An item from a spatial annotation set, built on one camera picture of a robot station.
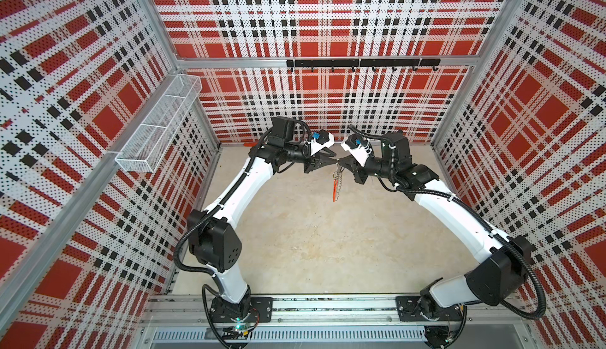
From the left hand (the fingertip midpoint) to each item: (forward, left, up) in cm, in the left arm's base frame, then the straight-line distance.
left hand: (333, 158), depth 74 cm
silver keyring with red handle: (-6, -1, -4) cm, 8 cm away
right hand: (-1, -3, 0) cm, 3 cm away
